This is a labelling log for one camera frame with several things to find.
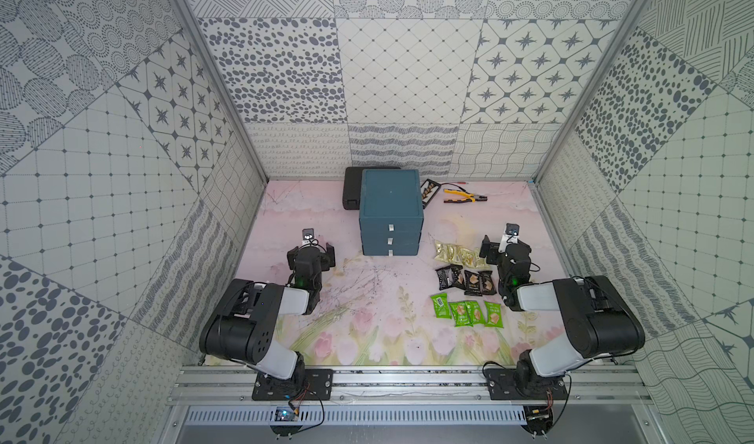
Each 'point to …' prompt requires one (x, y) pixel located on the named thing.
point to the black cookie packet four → (487, 284)
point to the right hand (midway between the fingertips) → (502, 241)
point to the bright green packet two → (475, 312)
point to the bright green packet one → (462, 312)
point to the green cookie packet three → (468, 257)
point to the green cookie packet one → (446, 252)
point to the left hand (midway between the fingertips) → (310, 243)
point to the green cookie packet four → (480, 263)
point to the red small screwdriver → (462, 183)
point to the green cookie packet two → (455, 253)
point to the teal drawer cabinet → (391, 211)
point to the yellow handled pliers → (471, 197)
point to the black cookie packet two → (445, 276)
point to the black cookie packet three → (473, 285)
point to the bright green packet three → (493, 314)
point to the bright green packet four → (441, 305)
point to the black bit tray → (428, 191)
